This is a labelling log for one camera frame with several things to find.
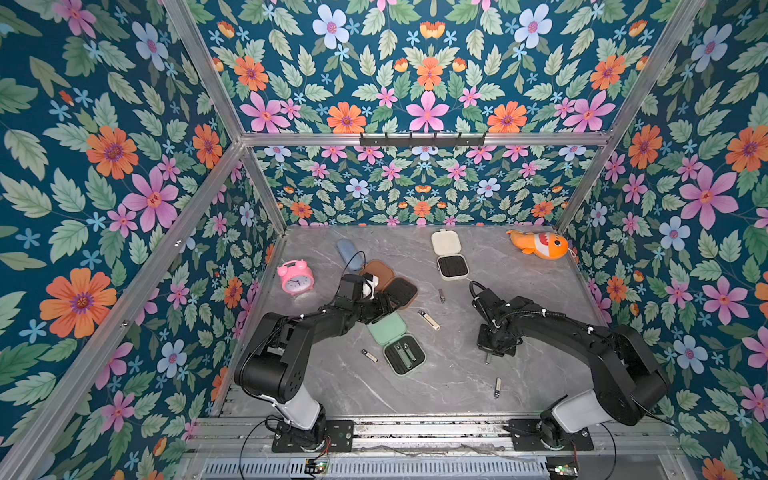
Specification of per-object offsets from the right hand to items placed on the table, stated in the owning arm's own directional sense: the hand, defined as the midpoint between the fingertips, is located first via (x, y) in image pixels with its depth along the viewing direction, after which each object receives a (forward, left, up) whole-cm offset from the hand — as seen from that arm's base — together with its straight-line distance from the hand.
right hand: (489, 347), depth 87 cm
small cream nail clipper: (-3, +36, 0) cm, 36 cm away
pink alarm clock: (+19, +61, +8) cm, 65 cm away
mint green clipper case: (+5, +30, 0) cm, 30 cm away
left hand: (+10, +27, +7) cm, 29 cm away
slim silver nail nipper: (+18, +13, 0) cm, 22 cm away
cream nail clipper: (+8, +18, 0) cm, 20 cm away
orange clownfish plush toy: (+36, -23, +7) cm, 43 cm away
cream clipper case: (+31, +10, 0) cm, 33 cm away
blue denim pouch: (+35, +48, +1) cm, 59 cm away
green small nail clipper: (-3, +1, 0) cm, 3 cm away
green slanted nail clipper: (-3, +23, 0) cm, 23 cm away
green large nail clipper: (-3, +26, 0) cm, 26 cm away
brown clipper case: (+20, +27, -1) cm, 34 cm away
